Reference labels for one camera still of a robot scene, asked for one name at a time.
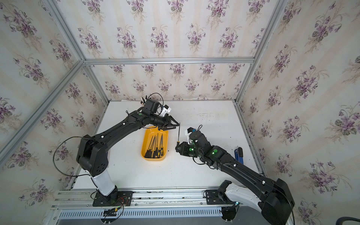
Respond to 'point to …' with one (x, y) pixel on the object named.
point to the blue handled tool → (238, 153)
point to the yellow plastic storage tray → (148, 132)
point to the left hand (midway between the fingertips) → (178, 126)
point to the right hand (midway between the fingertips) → (177, 149)
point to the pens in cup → (143, 101)
